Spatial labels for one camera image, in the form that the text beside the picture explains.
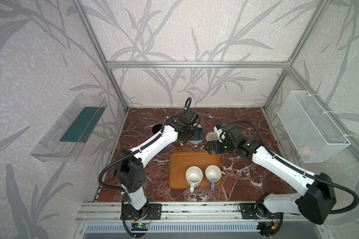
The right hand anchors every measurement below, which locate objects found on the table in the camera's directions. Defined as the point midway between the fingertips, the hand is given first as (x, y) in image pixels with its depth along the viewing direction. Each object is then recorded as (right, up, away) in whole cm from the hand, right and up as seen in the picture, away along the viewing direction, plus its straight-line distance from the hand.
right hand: (211, 141), depth 81 cm
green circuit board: (-36, -39, -10) cm, 54 cm away
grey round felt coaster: (-8, -3, +18) cm, 20 cm away
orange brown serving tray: (+5, -23, +1) cm, 24 cm away
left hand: (-7, +5, +2) cm, 8 cm away
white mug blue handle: (-8, +9, -11) cm, 16 cm away
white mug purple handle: (+2, -20, +4) cm, 20 cm away
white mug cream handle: (-9, -21, +4) cm, 23 cm away
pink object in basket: (+45, -4, -8) cm, 46 cm away
